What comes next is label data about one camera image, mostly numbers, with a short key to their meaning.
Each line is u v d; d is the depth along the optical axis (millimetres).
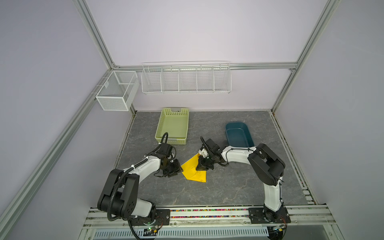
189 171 890
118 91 1016
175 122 1140
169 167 758
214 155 727
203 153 887
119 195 429
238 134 1084
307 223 732
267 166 511
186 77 993
